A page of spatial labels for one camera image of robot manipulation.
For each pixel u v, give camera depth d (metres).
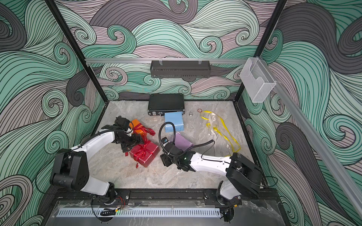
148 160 0.80
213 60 0.95
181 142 0.86
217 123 1.05
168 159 0.73
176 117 1.02
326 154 0.48
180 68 0.98
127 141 0.76
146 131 0.94
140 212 0.70
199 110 1.14
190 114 1.09
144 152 0.82
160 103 1.15
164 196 0.74
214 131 0.99
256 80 0.79
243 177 0.40
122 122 0.73
